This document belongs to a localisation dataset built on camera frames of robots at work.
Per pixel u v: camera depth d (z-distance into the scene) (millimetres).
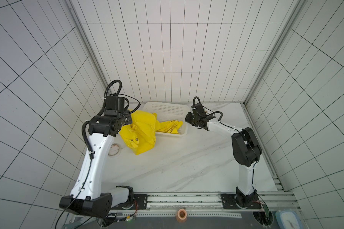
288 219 658
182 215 601
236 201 713
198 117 746
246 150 520
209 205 727
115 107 481
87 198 360
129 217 671
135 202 726
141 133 758
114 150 923
